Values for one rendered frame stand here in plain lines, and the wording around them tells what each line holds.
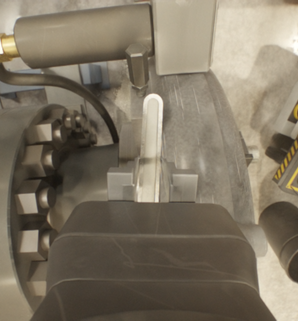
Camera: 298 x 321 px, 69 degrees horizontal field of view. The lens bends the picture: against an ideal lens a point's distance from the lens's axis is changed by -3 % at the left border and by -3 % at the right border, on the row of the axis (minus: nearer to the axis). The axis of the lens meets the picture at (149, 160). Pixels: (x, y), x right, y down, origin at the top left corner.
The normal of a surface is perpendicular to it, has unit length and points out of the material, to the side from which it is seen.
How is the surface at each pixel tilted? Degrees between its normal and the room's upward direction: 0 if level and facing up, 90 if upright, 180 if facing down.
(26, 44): 9
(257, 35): 0
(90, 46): 27
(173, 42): 22
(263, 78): 0
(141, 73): 40
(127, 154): 57
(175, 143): 51
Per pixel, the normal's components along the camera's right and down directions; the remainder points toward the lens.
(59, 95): 0.01, 0.36
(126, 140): -0.07, -0.70
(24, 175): 1.00, -0.08
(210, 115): -0.04, -0.42
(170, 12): 0.04, 0.69
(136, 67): 0.07, 0.88
